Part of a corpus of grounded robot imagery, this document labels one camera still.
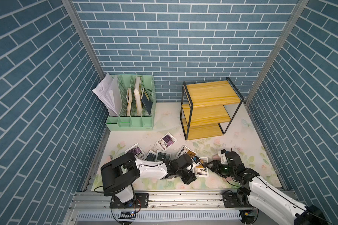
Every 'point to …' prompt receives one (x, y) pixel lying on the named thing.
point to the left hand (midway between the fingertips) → (196, 178)
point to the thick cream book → (138, 102)
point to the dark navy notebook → (147, 101)
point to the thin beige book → (129, 100)
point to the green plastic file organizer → (123, 122)
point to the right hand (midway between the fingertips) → (208, 167)
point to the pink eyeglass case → (216, 157)
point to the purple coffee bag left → (137, 151)
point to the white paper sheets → (108, 90)
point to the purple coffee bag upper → (165, 141)
